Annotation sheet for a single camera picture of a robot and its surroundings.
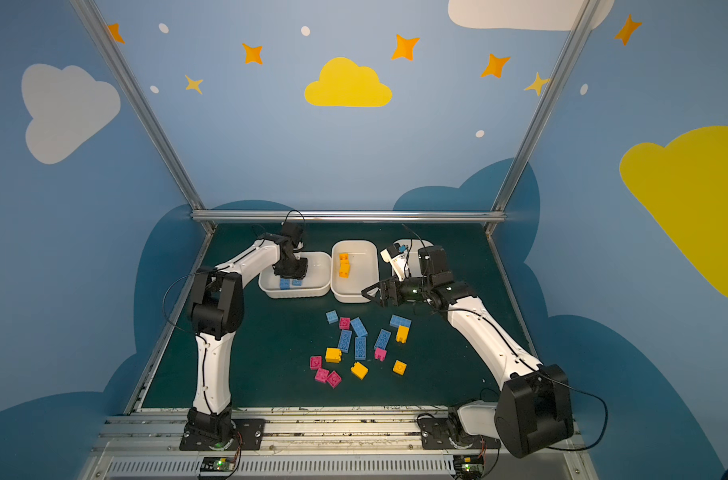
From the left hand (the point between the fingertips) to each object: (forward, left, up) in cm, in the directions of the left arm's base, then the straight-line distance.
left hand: (297, 272), depth 104 cm
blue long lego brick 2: (-4, 0, 0) cm, 4 cm away
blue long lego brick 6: (-24, -30, -1) cm, 38 cm away
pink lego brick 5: (-36, -16, -2) cm, 39 cm away
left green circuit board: (-55, +11, -3) cm, 56 cm away
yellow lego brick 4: (-29, -15, -1) cm, 33 cm away
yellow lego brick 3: (-22, -36, -1) cm, 42 cm away
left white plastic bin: (-2, -6, -4) cm, 7 cm away
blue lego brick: (-18, -35, -1) cm, 39 cm away
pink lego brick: (-18, -18, -2) cm, 25 cm away
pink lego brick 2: (-31, -10, -2) cm, 33 cm away
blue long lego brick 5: (-26, -23, -4) cm, 35 cm away
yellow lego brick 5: (-33, -23, -2) cm, 40 cm away
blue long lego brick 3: (-20, -23, -2) cm, 30 cm away
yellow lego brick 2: (+1, -17, -2) cm, 17 cm away
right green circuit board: (-55, -50, -4) cm, 75 cm away
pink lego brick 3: (-28, -29, -1) cm, 41 cm away
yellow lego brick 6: (-32, -35, -3) cm, 47 cm away
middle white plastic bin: (+4, -20, -2) cm, 21 cm away
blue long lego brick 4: (-24, -18, -2) cm, 30 cm away
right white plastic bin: (-18, -35, +29) cm, 49 cm away
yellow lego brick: (+5, -16, 0) cm, 17 cm away
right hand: (-18, -27, +19) cm, 37 cm away
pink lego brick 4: (-35, -13, -1) cm, 37 cm away
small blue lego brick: (-16, -14, -2) cm, 21 cm away
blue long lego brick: (-4, +4, -1) cm, 6 cm away
